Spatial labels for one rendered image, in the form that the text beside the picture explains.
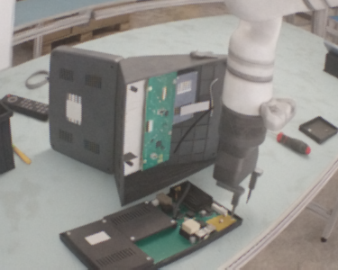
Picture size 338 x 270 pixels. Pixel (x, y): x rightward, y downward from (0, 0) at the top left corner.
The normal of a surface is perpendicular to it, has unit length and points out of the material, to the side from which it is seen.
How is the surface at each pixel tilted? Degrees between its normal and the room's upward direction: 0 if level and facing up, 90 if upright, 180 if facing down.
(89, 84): 90
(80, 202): 0
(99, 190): 0
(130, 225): 0
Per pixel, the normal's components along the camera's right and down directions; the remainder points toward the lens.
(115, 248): 0.07, -0.87
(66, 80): -0.46, 0.40
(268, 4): -0.24, 0.48
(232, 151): -0.61, 0.51
